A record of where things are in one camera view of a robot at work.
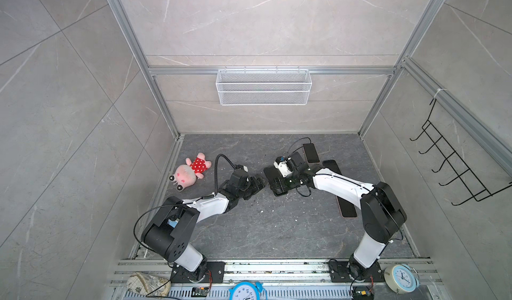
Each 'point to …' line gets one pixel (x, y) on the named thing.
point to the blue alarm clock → (247, 290)
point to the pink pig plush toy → (185, 175)
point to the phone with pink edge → (311, 153)
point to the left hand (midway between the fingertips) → (267, 180)
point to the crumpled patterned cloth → (148, 285)
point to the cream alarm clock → (401, 278)
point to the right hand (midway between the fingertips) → (279, 184)
